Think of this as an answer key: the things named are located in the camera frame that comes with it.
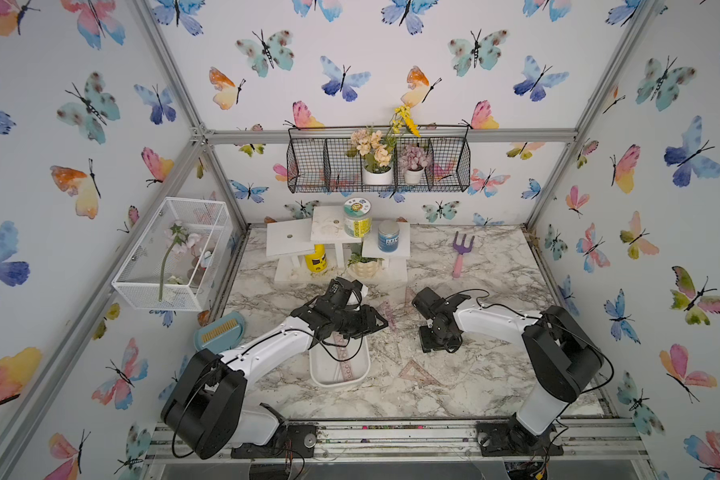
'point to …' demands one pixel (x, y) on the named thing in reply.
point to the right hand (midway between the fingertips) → (432, 343)
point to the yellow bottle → (317, 262)
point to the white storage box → (325, 364)
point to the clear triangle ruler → (392, 350)
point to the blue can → (388, 233)
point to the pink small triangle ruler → (428, 377)
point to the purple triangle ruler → (387, 311)
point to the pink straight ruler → (345, 364)
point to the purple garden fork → (461, 249)
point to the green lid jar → (357, 217)
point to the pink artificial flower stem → (176, 234)
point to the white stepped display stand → (288, 242)
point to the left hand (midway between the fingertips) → (388, 324)
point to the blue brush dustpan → (222, 335)
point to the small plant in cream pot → (364, 267)
